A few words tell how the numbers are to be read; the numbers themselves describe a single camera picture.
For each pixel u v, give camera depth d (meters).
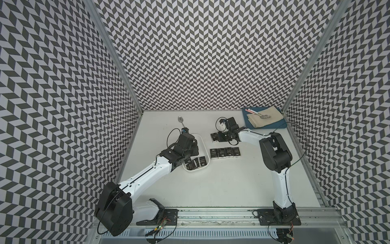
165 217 0.71
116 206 0.39
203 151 0.94
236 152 0.94
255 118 1.13
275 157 0.56
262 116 1.14
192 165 0.87
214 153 0.94
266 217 0.73
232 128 0.82
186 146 0.63
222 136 0.92
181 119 1.12
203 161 0.89
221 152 0.94
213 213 0.74
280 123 1.07
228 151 0.94
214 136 1.01
